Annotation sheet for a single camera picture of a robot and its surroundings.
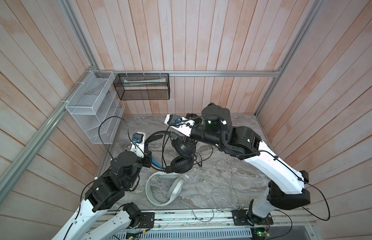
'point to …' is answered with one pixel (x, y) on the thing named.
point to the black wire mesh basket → (143, 86)
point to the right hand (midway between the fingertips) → (174, 122)
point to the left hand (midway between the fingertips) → (148, 147)
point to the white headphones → (176, 190)
